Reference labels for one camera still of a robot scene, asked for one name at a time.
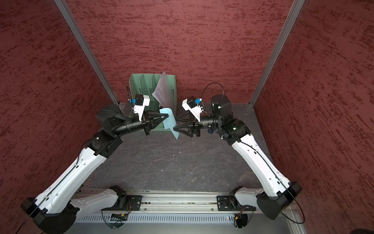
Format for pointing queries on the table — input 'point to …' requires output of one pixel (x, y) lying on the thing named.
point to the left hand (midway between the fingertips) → (166, 118)
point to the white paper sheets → (164, 92)
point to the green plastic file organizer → (145, 84)
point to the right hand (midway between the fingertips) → (175, 127)
